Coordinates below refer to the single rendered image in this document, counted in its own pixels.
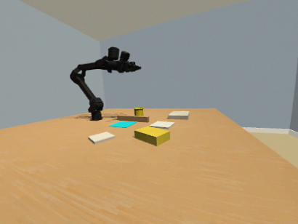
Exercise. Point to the light wooden bar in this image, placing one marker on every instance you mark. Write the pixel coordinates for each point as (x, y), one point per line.
(133, 118)

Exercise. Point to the yellow cup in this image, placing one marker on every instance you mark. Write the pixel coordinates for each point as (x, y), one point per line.
(138, 111)

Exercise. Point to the cream flat square panel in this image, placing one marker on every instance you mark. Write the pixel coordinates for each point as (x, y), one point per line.
(162, 124)

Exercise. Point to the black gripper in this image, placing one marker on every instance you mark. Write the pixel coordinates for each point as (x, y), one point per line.
(122, 66)

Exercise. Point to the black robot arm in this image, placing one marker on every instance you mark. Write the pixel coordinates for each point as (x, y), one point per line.
(96, 104)

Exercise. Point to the yellow rectangular block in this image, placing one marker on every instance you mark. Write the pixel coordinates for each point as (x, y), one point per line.
(152, 135)

